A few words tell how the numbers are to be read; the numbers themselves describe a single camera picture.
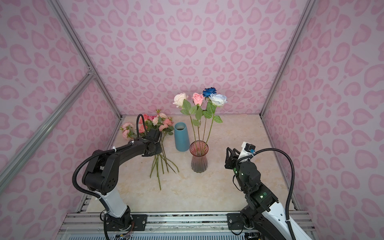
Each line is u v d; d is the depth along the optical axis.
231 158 0.62
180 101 0.72
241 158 0.58
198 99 0.69
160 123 1.09
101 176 0.48
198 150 0.82
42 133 0.62
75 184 0.44
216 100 0.65
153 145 0.73
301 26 0.75
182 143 0.93
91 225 0.74
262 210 0.50
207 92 0.72
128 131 1.04
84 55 0.84
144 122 1.05
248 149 0.59
